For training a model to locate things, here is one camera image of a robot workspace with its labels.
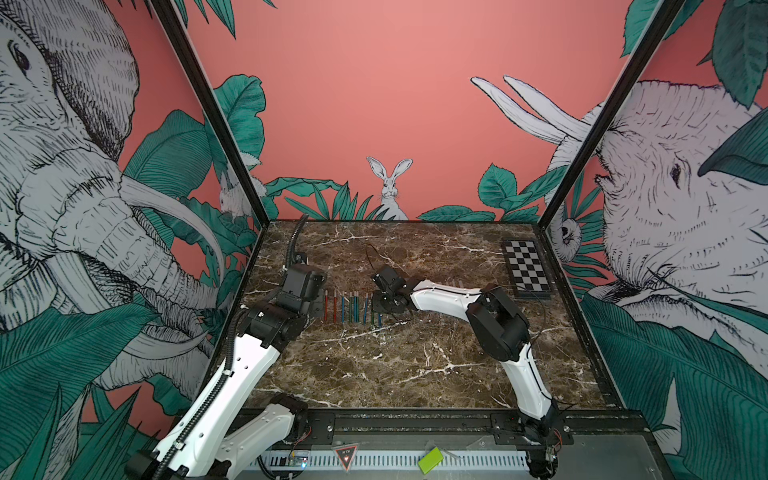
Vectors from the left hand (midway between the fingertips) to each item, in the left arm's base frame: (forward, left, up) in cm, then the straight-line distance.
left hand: (309, 288), depth 74 cm
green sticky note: (-36, -29, -21) cm, 50 cm away
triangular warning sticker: (-33, -8, -22) cm, 41 cm away
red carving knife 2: (+7, -3, -22) cm, 23 cm away
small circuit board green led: (-34, +3, -23) cm, 41 cm away
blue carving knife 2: (+7, -9, -22) cm, 25 cm away
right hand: (+7, -15, -21) cm, 27 cm away
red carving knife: (+8, 0, -23) cm, 25 cm away
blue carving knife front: (+4, -15, -23) cm, 28 cm away
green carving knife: (+7, -13, -24) cm, 28 cm away
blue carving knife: (+6, -5, -22) cm, 24 cm away
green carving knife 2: (+2, -17, -23) cm, 29 cm away
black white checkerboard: (+16, -69, -19) cm, 74 cm away
